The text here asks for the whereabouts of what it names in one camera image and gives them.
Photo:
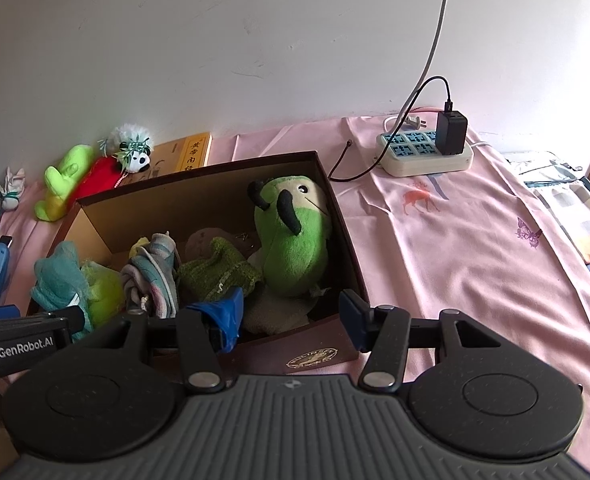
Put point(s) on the lime green mesh puff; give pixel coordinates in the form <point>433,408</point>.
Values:
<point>102,290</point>

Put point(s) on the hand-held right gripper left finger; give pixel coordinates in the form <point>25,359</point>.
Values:
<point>227,320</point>

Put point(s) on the orange flat box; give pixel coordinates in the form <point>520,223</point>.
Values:
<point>185,152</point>

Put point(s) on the checked patterned cloth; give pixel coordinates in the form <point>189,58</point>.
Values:
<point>575,210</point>

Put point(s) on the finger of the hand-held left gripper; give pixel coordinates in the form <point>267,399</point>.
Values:
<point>70,320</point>

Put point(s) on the pink fuzzy soft toy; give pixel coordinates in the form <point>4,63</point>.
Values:
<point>202,242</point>

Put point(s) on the green frog plush toy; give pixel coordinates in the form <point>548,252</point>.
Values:
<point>290,245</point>

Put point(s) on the white power strip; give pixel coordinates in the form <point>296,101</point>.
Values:
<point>425,160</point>

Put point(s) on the olive green knitted sock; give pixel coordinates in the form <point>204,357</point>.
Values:
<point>215,275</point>

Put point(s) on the white panda plush toy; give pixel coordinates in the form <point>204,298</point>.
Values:
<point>132,147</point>

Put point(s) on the pink printed bed sheet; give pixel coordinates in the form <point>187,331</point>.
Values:
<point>475,260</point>

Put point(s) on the red plush toy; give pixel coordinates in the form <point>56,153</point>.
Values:
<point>97,177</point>

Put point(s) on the grey striped sock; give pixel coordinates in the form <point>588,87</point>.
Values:
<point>155,275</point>

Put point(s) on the brown cardboard box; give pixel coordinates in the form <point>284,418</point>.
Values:
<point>320,355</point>

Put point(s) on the teal cloth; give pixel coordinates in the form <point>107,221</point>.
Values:
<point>60,275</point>

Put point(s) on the yellow cloth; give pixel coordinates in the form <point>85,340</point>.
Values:
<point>139,247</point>

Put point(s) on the neon green plush toy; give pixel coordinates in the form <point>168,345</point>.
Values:
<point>62,180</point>

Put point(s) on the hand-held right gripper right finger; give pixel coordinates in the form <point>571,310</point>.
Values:
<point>353,320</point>

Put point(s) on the white power plug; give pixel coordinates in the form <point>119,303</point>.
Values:
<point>417,122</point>

